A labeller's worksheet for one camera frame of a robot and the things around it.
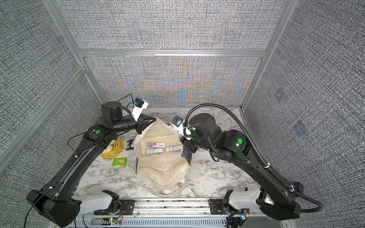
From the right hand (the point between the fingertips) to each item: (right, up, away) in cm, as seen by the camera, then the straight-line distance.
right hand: (185, 129), depth 59 cm
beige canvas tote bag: (-15, -22, +28) cm, 38 cm away
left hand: (-13, +5, +8) cm, 16 cm away
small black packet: (-36, -13, +37) cm, 53 cm away
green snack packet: (-40, -22, +29) cm, 55 cm away
